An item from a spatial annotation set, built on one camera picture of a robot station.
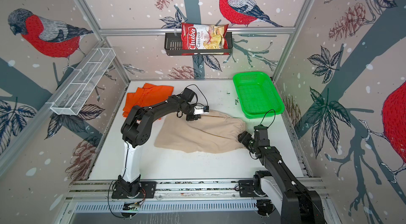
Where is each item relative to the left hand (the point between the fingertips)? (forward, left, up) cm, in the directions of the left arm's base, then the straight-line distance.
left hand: (199, 114), depth 97 cm
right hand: (-17, -24, -1) cm, 29 cm away
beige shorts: (-12, -8, -1) cm, 15 cm away
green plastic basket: (+17, -42, -3) cm, 45 cm away
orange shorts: (+18, +38, -3) cm, 42 cm away
